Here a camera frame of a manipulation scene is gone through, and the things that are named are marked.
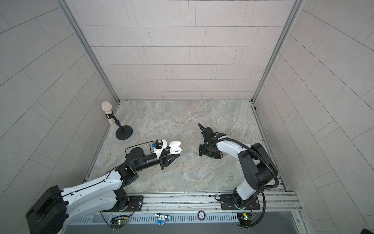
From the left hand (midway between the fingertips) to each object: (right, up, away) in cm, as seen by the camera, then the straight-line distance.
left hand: (179, 153), depth 70 cm
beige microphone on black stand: (-40, +5, +26) cm, 48 cm away
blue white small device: (-7, -29, -5) cm, 30 cm away
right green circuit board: (+32, -31, -2) cm, 44 cm away
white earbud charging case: (-2, +3, -2) cm, 4 cm away
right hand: (+14, -7, +19) cm, 25 cm away
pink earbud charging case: (+20, +3, -12) cm, 24 cm away
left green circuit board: (-26, -31, -5) cm, 41 cm away
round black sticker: (+11, -29, -2) cm, 31 cm away
